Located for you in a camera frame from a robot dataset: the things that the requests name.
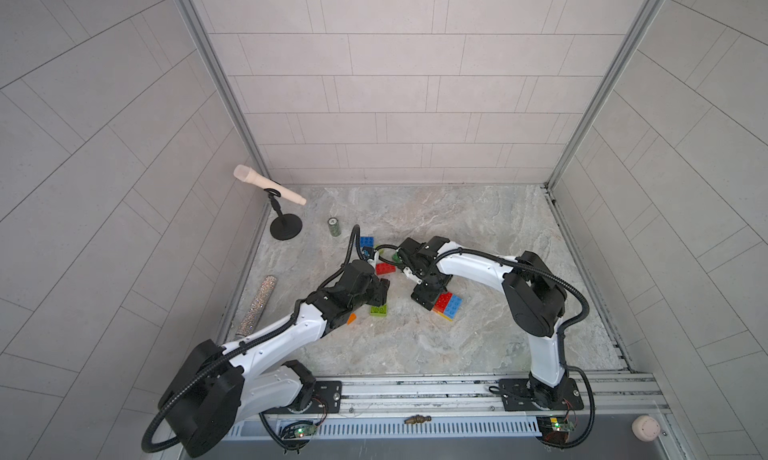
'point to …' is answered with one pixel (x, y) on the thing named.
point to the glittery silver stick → (256, 307)
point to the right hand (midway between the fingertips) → (431, 295)
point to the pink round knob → (646, 428)
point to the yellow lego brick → (443, 315)
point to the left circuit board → (304, 430)
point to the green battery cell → (334, 226)
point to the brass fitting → (417, 419)
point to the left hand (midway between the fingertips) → (385, 280)
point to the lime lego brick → (378, 310)
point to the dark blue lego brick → (367, 241)
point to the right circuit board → (560, 424)
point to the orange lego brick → (352, 318)
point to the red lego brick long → (442, 301)
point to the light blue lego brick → (453, 306)
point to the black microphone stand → (285, 227)
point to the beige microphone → (248, 175)
